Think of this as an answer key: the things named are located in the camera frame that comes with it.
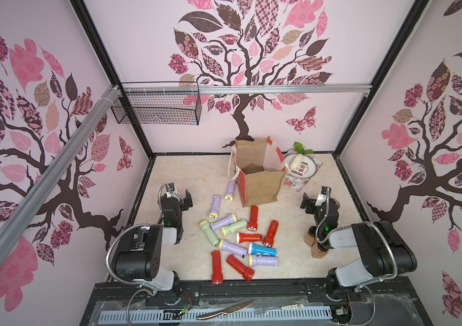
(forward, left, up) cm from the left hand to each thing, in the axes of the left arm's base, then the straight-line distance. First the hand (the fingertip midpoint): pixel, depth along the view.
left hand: (177, 195), depth 93 cm
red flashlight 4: (-34, -20, -5) cm, 40 cm away
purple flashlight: (+2, -24, -5) cm, 25 cm away
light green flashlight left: (-16, -15, -6) cm, 23 cm away
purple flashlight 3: (-10, -25, -5) cm, 28 cm away
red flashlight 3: (-19, -31, -5) cm, 37 cm away
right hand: (-1, -65, +2) cm, 65 cm away
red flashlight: (-12, -35, -5) cm, 37 cm away
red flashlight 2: (-20, -41, -5) cm, 46 cm away
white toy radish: (+25, -63, -3) cm, 67 cm away
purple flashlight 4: (-23, -26, -6) cm, 35 cm away
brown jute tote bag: (+19, -40, -4) cm, 45 cm away
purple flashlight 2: (-3, -18, -5) cm, 19 cm away
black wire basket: (+35, +9, +27) cm, 45 cm away
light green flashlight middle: (-14, -26, -5) cm, 30 cm away
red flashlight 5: (-33, -32, -4) cm, 46 cm away
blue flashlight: (-24, -37, -5) cm, 45 cm away
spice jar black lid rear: (-21, -58, -2) cm, 62 cm away
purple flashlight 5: (-28, -38, -6) cm, 48 cm away
